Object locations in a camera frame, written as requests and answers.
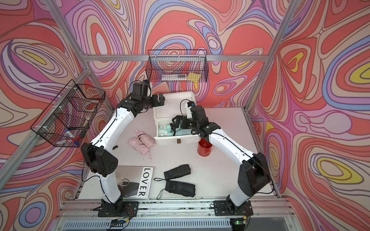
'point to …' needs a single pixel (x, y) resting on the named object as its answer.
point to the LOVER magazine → (134, 182)
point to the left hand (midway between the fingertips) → (159, 98)
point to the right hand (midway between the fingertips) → (179, 123)
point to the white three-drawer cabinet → (175, 106)
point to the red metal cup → (204, 147)
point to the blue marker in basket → (67, 131)
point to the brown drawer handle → (178, 141)
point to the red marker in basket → (74, 139)
